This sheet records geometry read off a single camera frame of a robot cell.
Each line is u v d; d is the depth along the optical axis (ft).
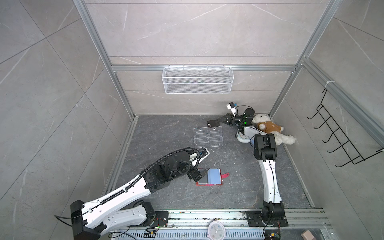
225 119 3.13
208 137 3.32
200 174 1.96
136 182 1.48
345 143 2.06
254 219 2.39
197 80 3.29
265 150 2.30
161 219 2.36
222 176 2.89
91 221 1.27
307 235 2.22
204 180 2.80
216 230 2.25
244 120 2.97
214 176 2.90
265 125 3.29
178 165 1.61
